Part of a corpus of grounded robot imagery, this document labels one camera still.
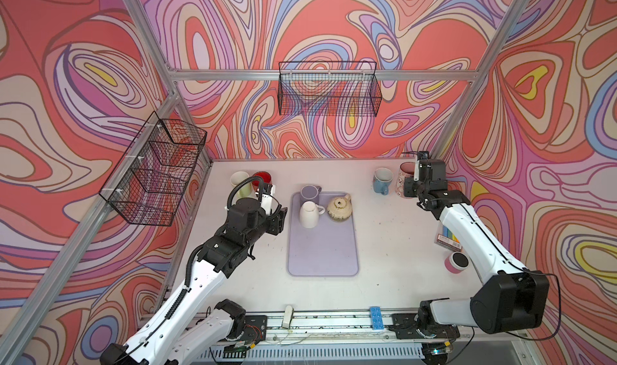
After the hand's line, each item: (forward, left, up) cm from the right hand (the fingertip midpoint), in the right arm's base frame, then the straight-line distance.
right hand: (416, 185), depth 83 cm
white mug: (-3, +38, -12) cm, 40 cm away
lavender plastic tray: (-14, +31, -21) cm, 40 cm away
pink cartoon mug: (+5, +3, +2) cm, 6 cm away
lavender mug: (+9, +38, -14) cm, 41 cm away
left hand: (-10, +47, +4) cm, 48 cm away
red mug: (+18, +57, -14) cm, 62 cm away
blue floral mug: (+12, +7, -11) cm, 18 cm away
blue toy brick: (-38, +18, -19) cm, 46 cm away
